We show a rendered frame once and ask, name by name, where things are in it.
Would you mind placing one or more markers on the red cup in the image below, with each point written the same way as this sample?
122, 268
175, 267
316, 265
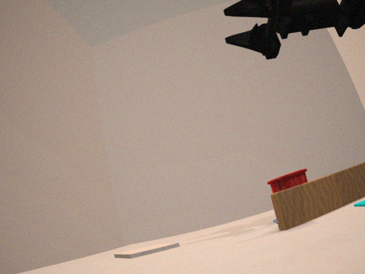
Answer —
288, 181

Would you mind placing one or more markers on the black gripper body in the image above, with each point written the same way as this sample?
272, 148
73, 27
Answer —
290, 16

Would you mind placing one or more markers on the brown wooden plank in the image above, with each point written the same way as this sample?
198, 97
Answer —
297, 205

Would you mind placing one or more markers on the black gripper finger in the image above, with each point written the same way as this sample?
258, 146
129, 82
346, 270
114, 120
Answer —
251, 8
251, 40

